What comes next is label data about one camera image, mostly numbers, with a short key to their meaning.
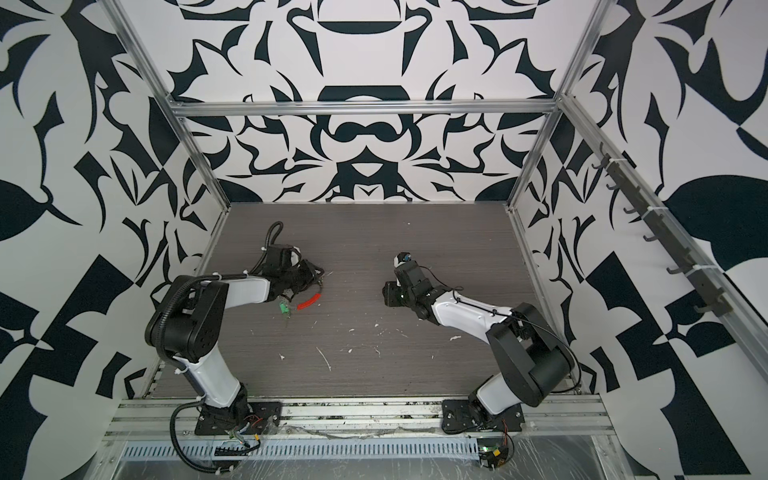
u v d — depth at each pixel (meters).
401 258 0.81
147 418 0.76
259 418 0.72
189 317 0.50
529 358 0.45
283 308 0.93
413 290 0.69
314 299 0.94
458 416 0.74
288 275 0.83
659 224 0.55
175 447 0.68
